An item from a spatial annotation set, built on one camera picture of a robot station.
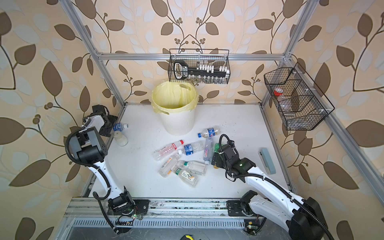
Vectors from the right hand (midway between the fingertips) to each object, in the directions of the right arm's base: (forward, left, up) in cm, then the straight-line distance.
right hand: (220, 160), depth 82 cm
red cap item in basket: (+28, -33, +25) cm, 50 cm away
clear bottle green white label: (-8, +18, -2) cm, 19 cm away
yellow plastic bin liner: (+43, +30, +10) cm, 53 cm away
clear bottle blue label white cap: (+28, +66, -3) cm, 72 cm away
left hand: (+29, +69, +1) cm, 75 cm away
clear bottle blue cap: (+22, +3, -4) cm, 23 cm away
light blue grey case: (+1, -27, -2) cm, 27 cm away
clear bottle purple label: (+7, +6, -3) cm, 10 cm away
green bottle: (+11, 0, -6) cm, 13 cm away
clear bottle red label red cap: (+9, +33, -3) cm, 34 cm away
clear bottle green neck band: (0, +15, -7) cm, 16 cm away
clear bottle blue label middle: (+9, +17, -2) cm, 19 cm away
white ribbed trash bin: (+22, +23, +6) cm, 33 cm away
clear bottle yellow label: (0, +29, -4) cm, 29 cm away
